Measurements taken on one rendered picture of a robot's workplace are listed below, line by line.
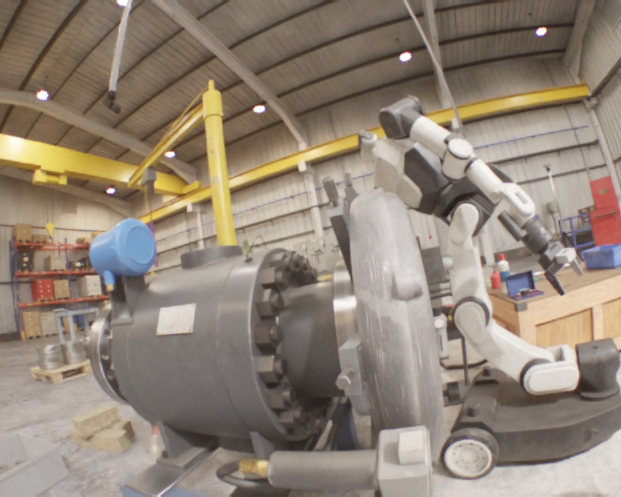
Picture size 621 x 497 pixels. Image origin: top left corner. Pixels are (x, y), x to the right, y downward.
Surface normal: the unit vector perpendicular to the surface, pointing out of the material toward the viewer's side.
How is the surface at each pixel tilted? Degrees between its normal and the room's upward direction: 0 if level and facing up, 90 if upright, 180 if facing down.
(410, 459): 113
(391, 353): 84
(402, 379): 91
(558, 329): 90
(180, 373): 89
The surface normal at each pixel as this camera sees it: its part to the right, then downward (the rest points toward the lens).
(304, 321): -0.40, -0.50
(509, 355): -0.61, 0.04
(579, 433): -0.31, -0.04
